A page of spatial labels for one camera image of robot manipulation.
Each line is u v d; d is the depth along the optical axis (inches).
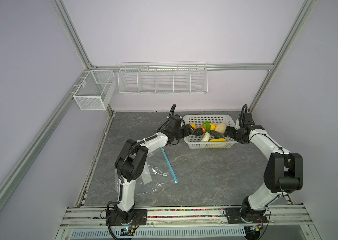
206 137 38.0
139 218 28.8
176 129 30.5
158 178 34.3
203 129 40.9
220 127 40.2
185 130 33.3
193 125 40.9
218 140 38.0
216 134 40.0
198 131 39.8
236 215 29.2
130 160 20.4
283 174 18.2
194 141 36.9
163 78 38.3
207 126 41.4
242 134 27.6
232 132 33.4
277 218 29.1
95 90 39.4
